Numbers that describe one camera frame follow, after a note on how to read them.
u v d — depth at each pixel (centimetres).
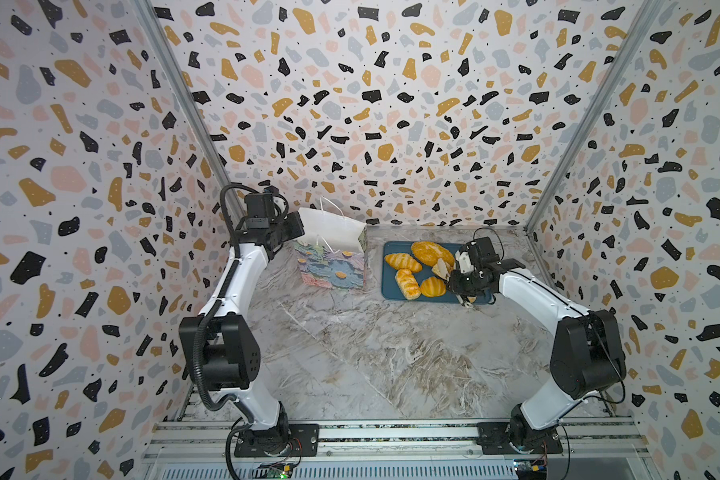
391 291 103
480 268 75
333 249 80
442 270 97
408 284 100
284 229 75
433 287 100
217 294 49
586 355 46
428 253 106
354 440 75
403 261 106
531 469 72
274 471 70
